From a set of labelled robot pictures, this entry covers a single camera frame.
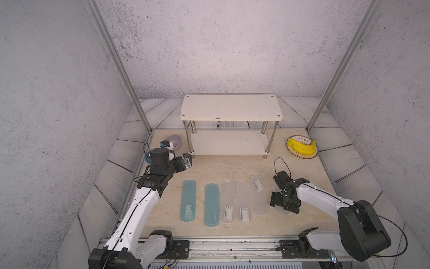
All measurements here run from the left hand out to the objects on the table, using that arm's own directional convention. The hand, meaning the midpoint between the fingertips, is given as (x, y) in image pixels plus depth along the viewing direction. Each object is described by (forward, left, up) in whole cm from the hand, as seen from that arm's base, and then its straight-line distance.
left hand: (187, 157), depth 80 cm
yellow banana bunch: (+16, -67, -16) cm, 71 cm away
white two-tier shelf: (+43, -24, -19) cm, 53 cm away
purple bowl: (+27, +12, -18) cm, 35 cm away
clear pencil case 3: (-20, -43, -15) cm, 50 cm away
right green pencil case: (-15, -11, -20) cm, 28 cm away
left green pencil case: (-12, +1, -22) cm, 25 cm away
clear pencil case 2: (-14, -27, -21) cm, 37 cm away
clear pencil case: (-13, -19, -21) cm, 31 cm away
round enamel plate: (+26, -72, -19) cm, 79 cm away
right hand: (-16, -46, -21) cm, 53 cm away
